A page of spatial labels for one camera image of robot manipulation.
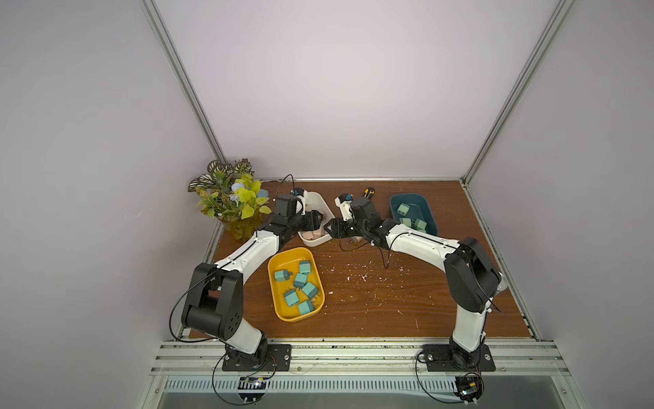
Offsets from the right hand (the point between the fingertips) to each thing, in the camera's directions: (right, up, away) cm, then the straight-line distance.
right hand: (328, 220), depth 87 cm
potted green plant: (-33, +9, -2) cm, 35 cm away
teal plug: (-9, -17, +3) cm, 20 cm away
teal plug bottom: (-6, -24, -2) cm, 25 cm away
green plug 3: (+31, -1, +13) cm, 34 cm away
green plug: (+32, +3, +20) cm, 37 cm away
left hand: (-3, +2, +2) cm, 5 cm away
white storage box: (-7, +7, +22) cm, 24 cm away
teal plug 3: (-12, -26, -4) cm, 29 cm away
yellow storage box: (-15, -14, +4) cm, 21 cm away
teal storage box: (+40, +3, +23) cm, 46 cm away
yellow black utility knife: (+18, +11, +27) cm, 34 cm away
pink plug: (-7, -7, +12) cm, 15 cm away
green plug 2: (+37, -3, +14) cm, 40 cm away
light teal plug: (-16, -20, 0) cm, 26 cm away
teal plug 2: (-10, -22, +1) cm, 24 cm away
